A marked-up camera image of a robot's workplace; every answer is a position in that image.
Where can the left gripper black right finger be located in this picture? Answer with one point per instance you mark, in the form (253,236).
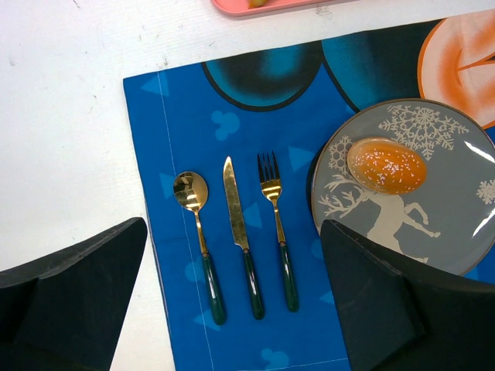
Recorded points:
(396,313)

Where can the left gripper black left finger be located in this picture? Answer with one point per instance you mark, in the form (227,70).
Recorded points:
(65,311)

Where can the round sesame bun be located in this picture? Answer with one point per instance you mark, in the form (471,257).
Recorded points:
(386,166)

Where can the grey reindeer plate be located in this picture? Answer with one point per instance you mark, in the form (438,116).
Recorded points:
(448,222)

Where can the blue cartoon placemat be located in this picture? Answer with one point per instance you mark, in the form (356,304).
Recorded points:
(291,101)

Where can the pink rectangular tray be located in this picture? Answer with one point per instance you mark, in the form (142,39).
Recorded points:
(235,8)

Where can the large croissant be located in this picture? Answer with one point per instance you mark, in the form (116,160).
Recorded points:
(253,4)

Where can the gold knife green handle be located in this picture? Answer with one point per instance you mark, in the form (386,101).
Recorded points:
(241,239)

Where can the gold spoon green handle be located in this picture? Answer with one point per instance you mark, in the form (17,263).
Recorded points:
(191,192)

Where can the gold fork green handle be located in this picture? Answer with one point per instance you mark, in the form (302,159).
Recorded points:
(271,187)

